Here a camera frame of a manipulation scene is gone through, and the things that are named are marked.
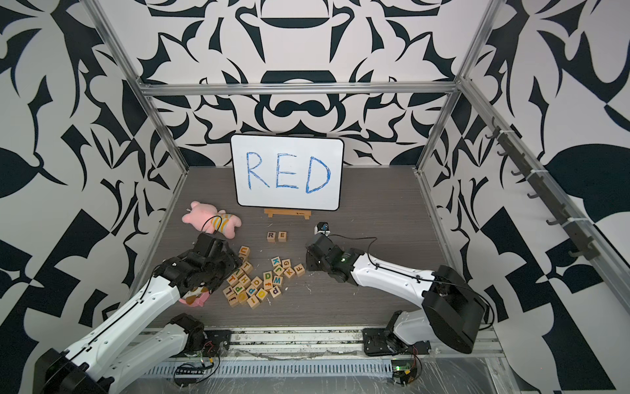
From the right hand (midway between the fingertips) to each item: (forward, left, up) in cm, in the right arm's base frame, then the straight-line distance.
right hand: (309, 253), depth 84 cm
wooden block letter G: (-2, +8, -5) cm, 10 cm away
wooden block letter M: (-7, +11, -6) cm, 14 cm away
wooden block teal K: (0, +12, -5) cm, 13 cm away
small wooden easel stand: (+20, +15, -4) cm, 25 cm away
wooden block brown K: (-5, +7, -5) cm, 10 cm away
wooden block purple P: (-11, +11, -5) cm, 17 cm away
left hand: (-3, +24, +1) cm, 24 cm away
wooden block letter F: (-3, +3, -6) cm, 8 cm away
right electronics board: (-32, -27, -10) cm, 43 cm away
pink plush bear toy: (+15, +39, -1) cm, 41 cm away
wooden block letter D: (-6, +14, -5) cm, 16 cm away
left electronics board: (-32, +36, -11) cm, 50 cm away
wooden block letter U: (+3, +24, -6) cm, 25 cm away
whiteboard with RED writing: (+28, +8, +11) cm, 31 cm away
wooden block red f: (-9, +14, -5) cm, 17 cm away
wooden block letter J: (-4, +11, -6) cm, 13 cm away
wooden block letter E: (+9, +10, -5) cm, 15 cm away
